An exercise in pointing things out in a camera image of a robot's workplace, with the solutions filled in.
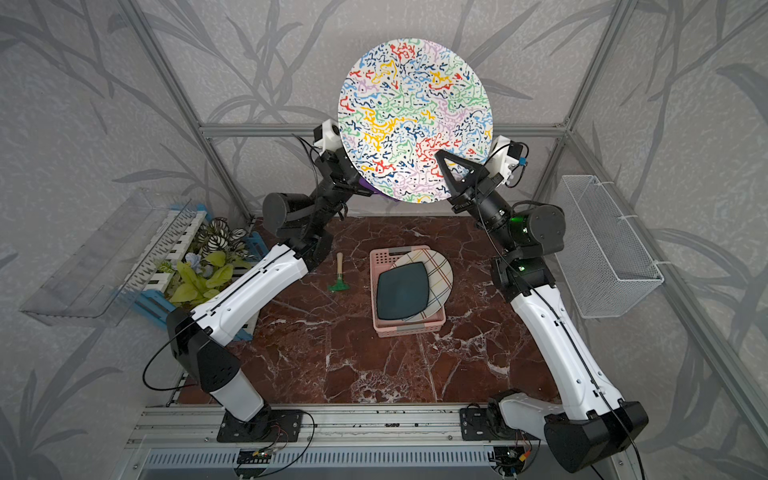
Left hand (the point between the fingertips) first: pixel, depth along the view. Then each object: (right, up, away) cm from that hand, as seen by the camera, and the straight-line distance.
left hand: (376, 150), depth 44 cm
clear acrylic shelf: (-62, -24, +19) cm, 69 cm away
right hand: (+8, -1, +3) cm, 9 cm away
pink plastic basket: (-4, -20, +59) cm, 63 cm away
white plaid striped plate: (+15, -25, +48) cm, 56 cm away
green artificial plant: (-46, -18, +33) cm, 59 cm away
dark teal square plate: (+4, -30, +52) cm, 60 cm away
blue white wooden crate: (-52, -24, +22) cm, 62 cm away
